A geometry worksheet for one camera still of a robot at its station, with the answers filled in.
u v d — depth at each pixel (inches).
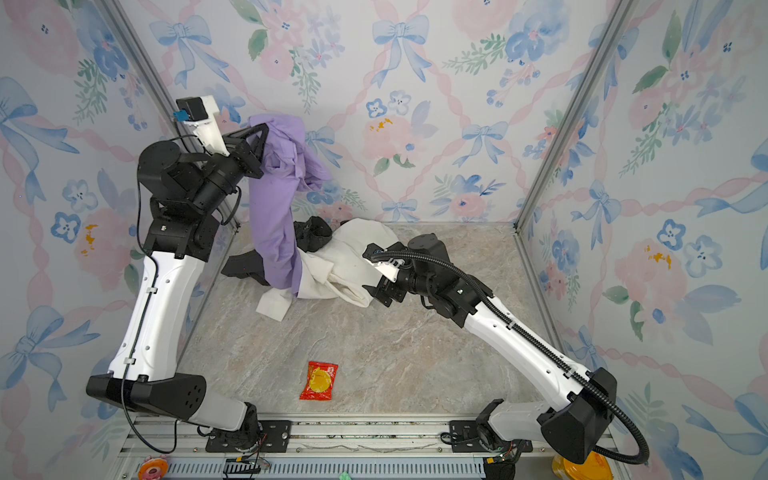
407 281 23.3
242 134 20.5
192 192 17.4
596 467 24.7
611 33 28.1
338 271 37.5
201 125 18.1
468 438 28.8
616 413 14.6
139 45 29.4
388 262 22.6
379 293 24.3
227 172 19.7
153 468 26.5
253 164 20.0
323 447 28.8
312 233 39.9
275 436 29.2
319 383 32.0
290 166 23.5
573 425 14.8
